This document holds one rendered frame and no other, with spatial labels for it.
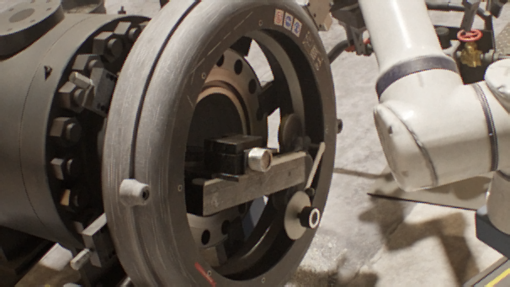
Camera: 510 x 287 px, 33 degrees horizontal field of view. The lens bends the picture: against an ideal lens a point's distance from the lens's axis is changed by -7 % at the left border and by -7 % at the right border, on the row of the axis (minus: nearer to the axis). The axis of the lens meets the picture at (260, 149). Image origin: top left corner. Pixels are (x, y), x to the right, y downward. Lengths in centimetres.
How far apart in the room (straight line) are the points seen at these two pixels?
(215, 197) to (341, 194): 107
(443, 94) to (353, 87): 192
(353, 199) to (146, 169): 123
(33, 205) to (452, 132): 103
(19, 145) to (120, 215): 41
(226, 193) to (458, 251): 91
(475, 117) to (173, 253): 65
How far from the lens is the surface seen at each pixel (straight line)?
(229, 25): 181
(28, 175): 202
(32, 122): 199
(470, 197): 271
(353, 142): 306
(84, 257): 175
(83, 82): 168
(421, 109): 145
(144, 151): 167
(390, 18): 156
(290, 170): 202
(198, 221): 201
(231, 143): 175
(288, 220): 207
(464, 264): 248
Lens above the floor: 162
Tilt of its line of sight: 31 degrees down
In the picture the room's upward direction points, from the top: 14 degrees counter-clockwise
